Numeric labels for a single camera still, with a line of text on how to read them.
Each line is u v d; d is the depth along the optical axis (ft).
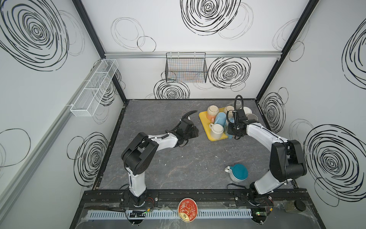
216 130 3.01
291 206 2.19
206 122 3.45
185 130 2.39
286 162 1.50
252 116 3.96
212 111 3.34
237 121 2.42
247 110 3.37
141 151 1.73
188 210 2.22
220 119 3.16
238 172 2.47
